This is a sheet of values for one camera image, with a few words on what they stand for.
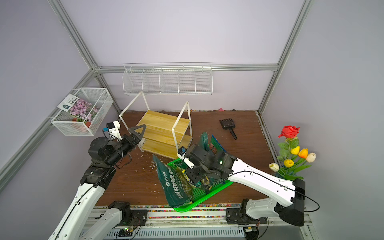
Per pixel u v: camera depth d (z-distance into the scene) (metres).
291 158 0.68
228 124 1.08
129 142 0.59
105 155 0.52
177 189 0.61
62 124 0.68
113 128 0.61
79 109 0.73
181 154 0.60
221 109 1.24
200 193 0.81
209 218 0.74
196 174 0.59
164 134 0.83
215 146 0.77
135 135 0.59
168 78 0.98
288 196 0.40
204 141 0.68
